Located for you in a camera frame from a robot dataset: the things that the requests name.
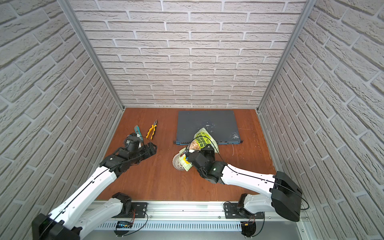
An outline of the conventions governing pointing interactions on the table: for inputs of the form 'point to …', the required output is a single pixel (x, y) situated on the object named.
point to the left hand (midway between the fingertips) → (151, 145)
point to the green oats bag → (202, 138)
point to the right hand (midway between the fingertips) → (208, 145)
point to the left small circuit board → (124, 224)
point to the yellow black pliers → (154, 125)
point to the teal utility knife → (137, 130)
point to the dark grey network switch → (222, 124)
